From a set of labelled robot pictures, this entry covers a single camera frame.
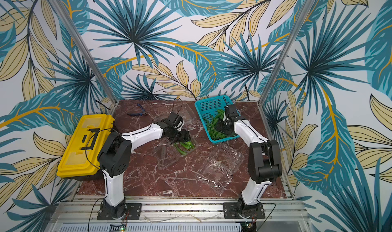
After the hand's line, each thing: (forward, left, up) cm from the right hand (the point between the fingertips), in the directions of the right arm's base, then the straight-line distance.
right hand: (218, 127), depth 94 cm
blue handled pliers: (+19, +52, -8) cm, 56 cm away
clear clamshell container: (-24, +3, -9) cm, 25 cm away
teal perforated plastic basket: (+20, +2, -9) cm, 22 cm away
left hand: (-7, +20, -4) cm, 21 cm away
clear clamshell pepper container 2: (-11, +32, -8) cm, 35 cm away
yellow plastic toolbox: (-23, +69, +8) cm, 73 cm away
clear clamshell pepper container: (+21, +21, -8) cm, 31 cm away
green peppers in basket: (+9, +2, -6) cm, 11 cm away
